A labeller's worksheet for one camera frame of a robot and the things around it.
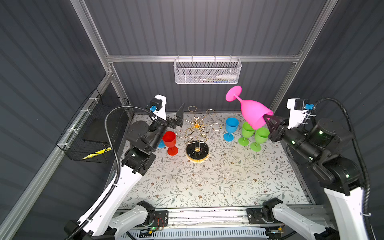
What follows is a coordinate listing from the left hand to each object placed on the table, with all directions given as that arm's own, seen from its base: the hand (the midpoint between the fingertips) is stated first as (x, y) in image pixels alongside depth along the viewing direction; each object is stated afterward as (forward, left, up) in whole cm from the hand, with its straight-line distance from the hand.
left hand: (171, 100), depth 57 cm
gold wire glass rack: (+7, -12, -45) cm, 47 cm away
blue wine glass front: (+14, -33, -32) cm, 48 cm away
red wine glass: (+8, +6, -35) cm, 37 cm away
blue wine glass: (+5, +11, -38) cm, 40 cm away
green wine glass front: (+9, -42, -32) cm, 54 cm away
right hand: (-10, -34, -1) cm, 36 cm away
